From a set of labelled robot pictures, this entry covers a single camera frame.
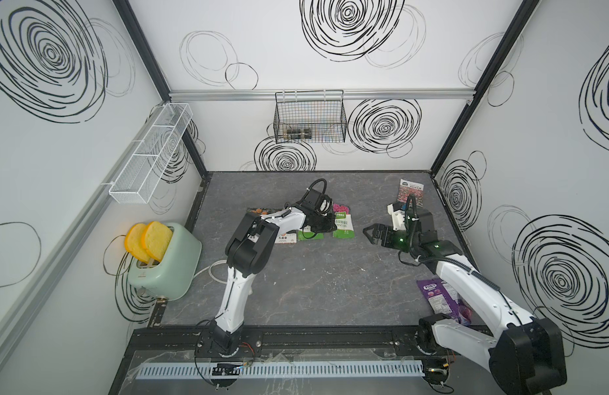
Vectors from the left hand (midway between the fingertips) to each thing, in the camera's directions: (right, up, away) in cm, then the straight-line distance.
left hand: (337, 228), depth 97 cm
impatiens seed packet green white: (-12, -3, +4) cm, 13 cm away
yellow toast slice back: (-64, -1, -25) cm, 68 cm away
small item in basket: (-15, +36, -9) cm, 40 cm away
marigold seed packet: (-32, +6, +8) cm, 34 cm away
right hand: (+12, +1, -16) cm, 20 cm away
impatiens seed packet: (+3, +2, +2) cm, 4 cm away
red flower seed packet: (+37, +17, +18) cm, 44 cm away
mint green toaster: (-52, -11, -25) cm, 59 cm away
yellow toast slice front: (-59, -1, -22) cm, 63 cm away
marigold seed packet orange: (-20, -4, -1) cm, 21 cm away
